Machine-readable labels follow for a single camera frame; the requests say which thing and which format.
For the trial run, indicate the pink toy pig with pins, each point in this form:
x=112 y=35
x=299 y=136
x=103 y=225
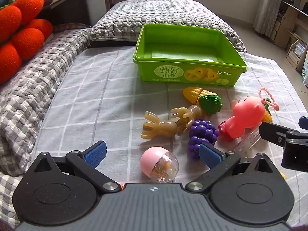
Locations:
x=245 y=113

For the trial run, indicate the grey checked sheet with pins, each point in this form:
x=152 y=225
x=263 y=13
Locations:
x=101 y=96

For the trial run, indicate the clear plastic case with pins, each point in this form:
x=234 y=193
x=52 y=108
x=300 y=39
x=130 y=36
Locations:
x=247 y=139

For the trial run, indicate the green plastic box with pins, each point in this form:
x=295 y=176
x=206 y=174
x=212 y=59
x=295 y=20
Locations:
x=168 y=74

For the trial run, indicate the grey quilted cushion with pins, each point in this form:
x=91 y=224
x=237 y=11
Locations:
x=156 y=12

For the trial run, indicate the green toy vegetable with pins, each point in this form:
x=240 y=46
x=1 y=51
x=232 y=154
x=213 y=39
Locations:
x=210 y=103

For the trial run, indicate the grey patterned curtain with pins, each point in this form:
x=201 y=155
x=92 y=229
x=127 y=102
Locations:
x=269 y=4

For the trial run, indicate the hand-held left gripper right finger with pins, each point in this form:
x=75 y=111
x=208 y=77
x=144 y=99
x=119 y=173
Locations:
x=209 y=155

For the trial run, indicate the yellow toy corn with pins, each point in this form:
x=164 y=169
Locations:
x=191 y=95

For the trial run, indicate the grey cushion with book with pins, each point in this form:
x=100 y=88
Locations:
x=93 y=7

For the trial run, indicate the red toy piece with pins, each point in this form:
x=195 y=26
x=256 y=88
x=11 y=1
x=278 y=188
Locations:
x=222 y=128

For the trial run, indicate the grey checkered sofa cover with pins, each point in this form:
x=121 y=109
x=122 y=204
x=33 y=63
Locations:
x=36 y=89

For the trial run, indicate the yellow toy pumpkin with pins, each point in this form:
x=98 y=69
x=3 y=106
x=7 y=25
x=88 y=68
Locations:
x=268 y=118

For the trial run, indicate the orange plush cushion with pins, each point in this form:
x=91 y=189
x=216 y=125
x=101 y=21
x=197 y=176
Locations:
x=26 y=41

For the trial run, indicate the amber rubber hand toy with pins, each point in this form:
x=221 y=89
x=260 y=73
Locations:
x=166 y=127
x=192 y=113

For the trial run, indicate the pink clear capsule ball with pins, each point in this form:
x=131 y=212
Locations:
x=151 y=161

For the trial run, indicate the wooden shelf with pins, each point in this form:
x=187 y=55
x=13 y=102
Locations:
x=296 y=36

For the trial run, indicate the purple toy grapes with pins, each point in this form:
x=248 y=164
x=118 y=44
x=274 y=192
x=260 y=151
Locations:
x=202 y=130

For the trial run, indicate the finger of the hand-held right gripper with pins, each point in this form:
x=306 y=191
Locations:
x=303 y=122
x=276 y=133

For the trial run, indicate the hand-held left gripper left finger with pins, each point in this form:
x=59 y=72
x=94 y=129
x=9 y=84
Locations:
x=96 y=152

